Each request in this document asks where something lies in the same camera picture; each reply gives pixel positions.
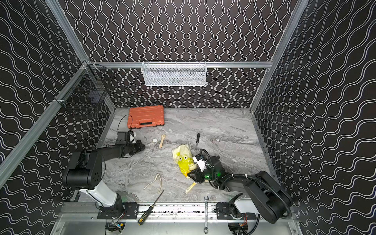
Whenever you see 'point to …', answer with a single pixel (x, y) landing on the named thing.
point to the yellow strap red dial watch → (194, 183)
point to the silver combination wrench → (205, 230)
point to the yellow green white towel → (183, 155)
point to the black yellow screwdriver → (147, 212)
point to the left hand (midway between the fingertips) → (148, 144)
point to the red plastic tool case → (149, 116)
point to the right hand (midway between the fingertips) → (190, 172)
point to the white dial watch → (154, 140)
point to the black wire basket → (85, 95)
